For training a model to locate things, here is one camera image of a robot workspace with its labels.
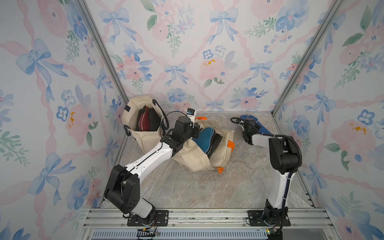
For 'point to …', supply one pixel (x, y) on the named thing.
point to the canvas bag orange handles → (190, 157)
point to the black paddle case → (215, 140)
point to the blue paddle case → (263, 129)
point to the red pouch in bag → (148, 119)
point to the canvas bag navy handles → (147, 140)
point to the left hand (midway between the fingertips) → (198, 122)
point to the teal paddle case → (204, 138)
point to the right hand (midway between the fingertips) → (254, 123)
